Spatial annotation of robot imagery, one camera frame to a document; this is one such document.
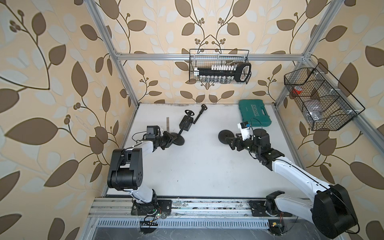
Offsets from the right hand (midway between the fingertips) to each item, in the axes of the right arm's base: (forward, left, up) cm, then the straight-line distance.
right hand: (231, 136), depth 83 cm
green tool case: (+27, -23, -10) cm, 37 cm away
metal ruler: (+22, +41, -14) cm, 49 cm away
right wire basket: (+6, -45, +19) cm, 49 cm away
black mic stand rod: (+15, +24, +4) cm, 28 cm away
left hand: (+7, +34, -7) cm, 36 cm away
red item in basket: (+22, -41, +14) cm, 49 cm away
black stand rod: (+38, +14, -14) cm, 42 cm away
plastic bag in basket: (+3, -39, +17) cm, 43 cm away
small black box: (+19, +25, -12) cm, 34 cm away
